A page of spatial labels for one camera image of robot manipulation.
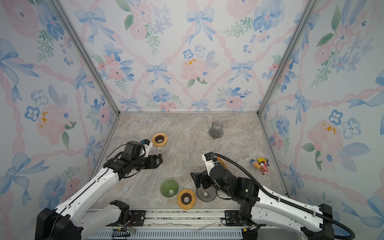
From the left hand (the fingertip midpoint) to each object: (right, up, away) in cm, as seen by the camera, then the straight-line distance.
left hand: (158, 159), depth 80 cm
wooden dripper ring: (-2, +10, +12) cm, 16 cm away
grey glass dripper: (+26, -20, +1) cm, 32 cm away
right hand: (+21, -3, -10) cm, 23 cm away
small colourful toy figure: (+59, -5, +10) cm, 60 cm away
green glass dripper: (+5, -16, +2) cm, 17 cm away
